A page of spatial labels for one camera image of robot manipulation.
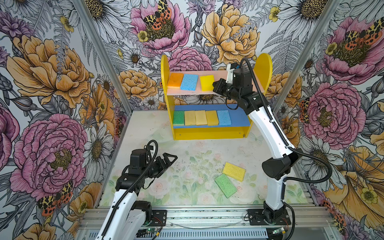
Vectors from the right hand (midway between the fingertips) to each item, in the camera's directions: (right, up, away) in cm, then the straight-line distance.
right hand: (212, 87), depth 74 cm
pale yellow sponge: (-12, -14, +23) cm, 30 cm away
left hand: (-19, -39, +2) cm, 43 cm away
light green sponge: (+8, -51, +10) cm, 53 cm away
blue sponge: (+10, -14, +23) cm, 29 cm away
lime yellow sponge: (+15, -46, +16) cm, 51 cm away
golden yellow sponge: (+2, -14, +23) cm, 27 cm away
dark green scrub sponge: (-19, -14, +23) cm, 33 cm away
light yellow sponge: (-5, -14, +23) cm, 27 cm away
